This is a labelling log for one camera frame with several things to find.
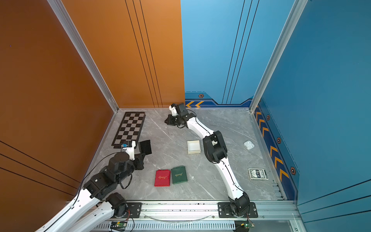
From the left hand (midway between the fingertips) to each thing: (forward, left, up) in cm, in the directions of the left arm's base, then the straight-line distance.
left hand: (146, 152), depth 76 cm
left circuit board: (-31, +12, -20) cm, 39 cm away
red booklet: (-9, -7, -14) cm, 18 cm away
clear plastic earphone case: (+15, -63, -16) cm, 66 cm away
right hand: (+28, -6, -8) cm, 30 cm away
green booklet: (-7, -17, -15) cm, 23 cm away
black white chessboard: (+25, +21, -14) cm, 35 cm away
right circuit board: (-30, -49, -18) cm, 60 cm away
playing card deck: (-5, -63, -16) cm, 65 cm away
